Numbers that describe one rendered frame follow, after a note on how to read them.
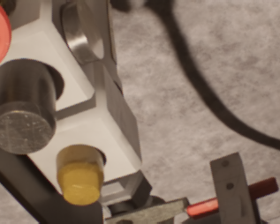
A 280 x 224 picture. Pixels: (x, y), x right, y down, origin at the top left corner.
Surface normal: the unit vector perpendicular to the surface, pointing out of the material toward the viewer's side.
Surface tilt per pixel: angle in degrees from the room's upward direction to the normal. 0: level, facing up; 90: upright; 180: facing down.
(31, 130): 0
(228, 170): 90
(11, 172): 90
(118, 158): 0
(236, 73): 0
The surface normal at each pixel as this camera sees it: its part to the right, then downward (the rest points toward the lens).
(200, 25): 0.11, 0.73
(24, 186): 0.93, -0.32
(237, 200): -0.36, -0.89
